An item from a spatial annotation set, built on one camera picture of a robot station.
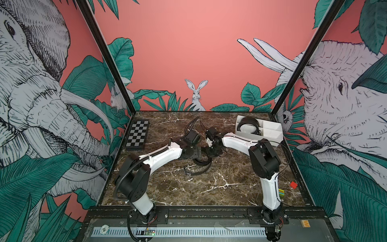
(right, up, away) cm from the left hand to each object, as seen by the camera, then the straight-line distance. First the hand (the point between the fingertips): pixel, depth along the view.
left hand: (195, 152), depth 89 cm
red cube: (+57, -18, -4) cm, 60 cm away
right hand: (+8, -3, +7) cm, 11 cm away
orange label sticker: (+54, -31, -17) cm, 64 cm away
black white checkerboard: (-41, +7, +12) cm, 43 cm away
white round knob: (-43, -33, -19) cm, 58 cm away
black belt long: (+8, -6, +2) cm, 10 cm away
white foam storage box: (+53, +13, +15) cm, 56 cm away
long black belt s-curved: (+38, +20, +15) cm, 46 cm away
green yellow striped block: (+47, -20, -9) cm, 52 cm away
